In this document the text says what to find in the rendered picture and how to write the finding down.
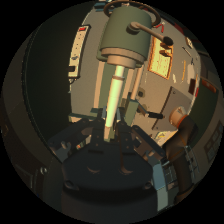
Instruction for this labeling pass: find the cream square box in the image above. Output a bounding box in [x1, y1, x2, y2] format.
[184, 36, 194, 49]

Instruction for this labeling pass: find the pale tapered lathe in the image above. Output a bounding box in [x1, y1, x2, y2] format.
[103, 74, 126, 141]

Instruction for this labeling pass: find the cream power strip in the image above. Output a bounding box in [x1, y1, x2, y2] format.
[68, 24, 91, 79]

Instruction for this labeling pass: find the tan tailstock quill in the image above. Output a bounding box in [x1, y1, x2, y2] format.
[100, 48, 147, 78]

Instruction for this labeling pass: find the pale teal drawer cabinet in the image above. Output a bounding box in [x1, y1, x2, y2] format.
[153, 146, 200, 212]

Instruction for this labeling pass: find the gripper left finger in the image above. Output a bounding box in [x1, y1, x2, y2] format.
[47, 105, 107, 154]

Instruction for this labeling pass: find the dark green cabinet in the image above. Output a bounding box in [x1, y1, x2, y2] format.
[192, 77, 220, 147]

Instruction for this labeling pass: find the tan handwheel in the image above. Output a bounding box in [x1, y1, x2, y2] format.
[103, 0, 161, 27]

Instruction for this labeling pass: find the orange oblong handle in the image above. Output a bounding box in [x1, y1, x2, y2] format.
[201, 79, 217, 94]

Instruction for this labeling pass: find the grey base plate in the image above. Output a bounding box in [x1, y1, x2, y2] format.
[151, 86, 193, 132]

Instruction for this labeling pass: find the orange tray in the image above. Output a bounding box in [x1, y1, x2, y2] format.
[147, 36, 174, 80]

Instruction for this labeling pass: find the green tailstock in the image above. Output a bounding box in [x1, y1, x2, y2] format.
[96, 7, 152, 68]

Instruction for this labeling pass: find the red v-shaped tool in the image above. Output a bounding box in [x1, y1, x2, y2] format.
[155, 23, 166, 34]

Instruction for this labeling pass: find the black handled tan lever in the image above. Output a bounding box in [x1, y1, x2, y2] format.
[137, 105, 166, 120]

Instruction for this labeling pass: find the small brown box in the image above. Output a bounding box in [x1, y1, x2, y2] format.
[188, 78, 197, 95]

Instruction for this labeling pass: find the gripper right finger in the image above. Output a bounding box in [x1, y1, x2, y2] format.
[115, 106, 166, 160]

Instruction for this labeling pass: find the yellow printed label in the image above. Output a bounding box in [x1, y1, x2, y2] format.
[155, 132, 167, 142]

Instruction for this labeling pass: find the tan lever with black knob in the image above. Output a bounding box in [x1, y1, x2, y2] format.
[126, 21, 174, 46]

